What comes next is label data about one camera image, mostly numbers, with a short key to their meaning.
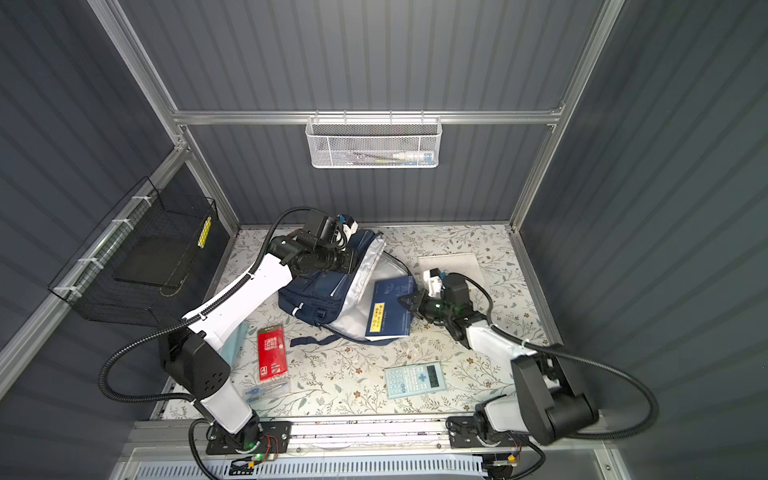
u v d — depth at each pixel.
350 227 0.74
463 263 1.08
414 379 0.81
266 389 0.82
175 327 0.44
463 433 0.73
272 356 0.90
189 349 0.43
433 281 0.82
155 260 0.74
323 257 0.67
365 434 0.76
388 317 0.83
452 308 0.69
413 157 0.89
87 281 0.62
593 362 0.40
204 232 0.83
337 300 0.79
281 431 0.75
